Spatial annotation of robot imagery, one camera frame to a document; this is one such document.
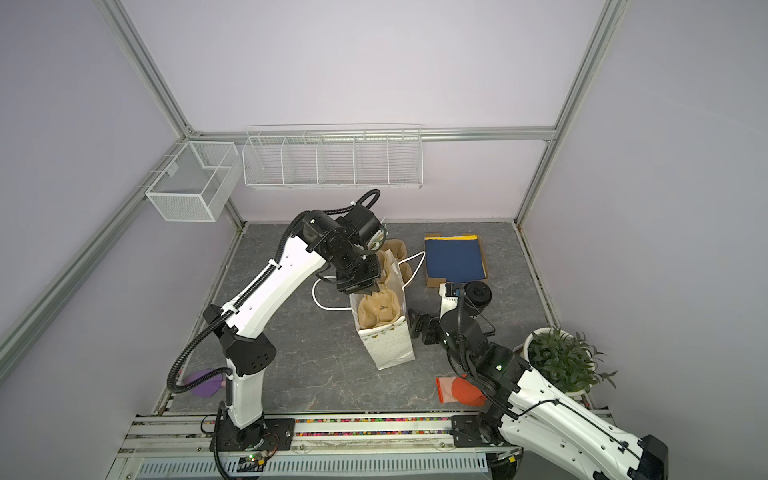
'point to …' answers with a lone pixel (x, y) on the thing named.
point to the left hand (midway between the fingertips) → (379, 296)
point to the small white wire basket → (194, 186)
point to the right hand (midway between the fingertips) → (424, 313)
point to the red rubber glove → (459, 389)
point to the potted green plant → (569, 363)
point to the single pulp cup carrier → (378, 308)
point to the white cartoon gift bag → (390, 343)
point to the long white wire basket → (369, 155)
